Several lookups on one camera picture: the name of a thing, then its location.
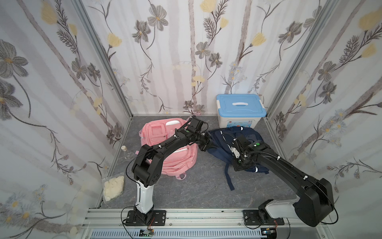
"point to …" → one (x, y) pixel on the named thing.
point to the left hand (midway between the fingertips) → (221, 143)
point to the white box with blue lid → (239, 110)
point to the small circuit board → (143, 232)
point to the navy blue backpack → (219, 149)
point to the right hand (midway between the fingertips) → (238, 166)
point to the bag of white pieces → (113, 186)
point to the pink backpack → (180, 161)
